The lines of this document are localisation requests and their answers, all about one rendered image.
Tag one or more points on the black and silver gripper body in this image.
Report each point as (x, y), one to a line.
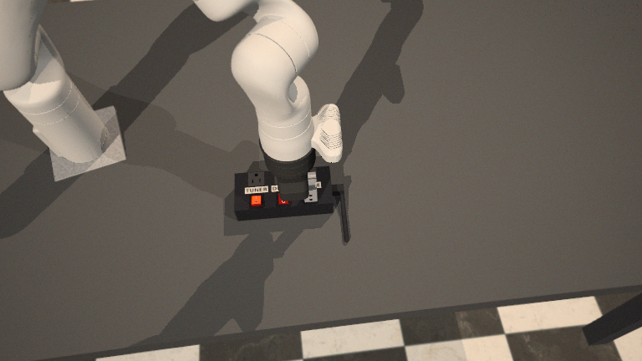
(290, 160)

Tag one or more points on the dark grey power strip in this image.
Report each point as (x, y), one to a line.
(256, 197)

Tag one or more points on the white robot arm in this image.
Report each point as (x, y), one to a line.
(266, 64)

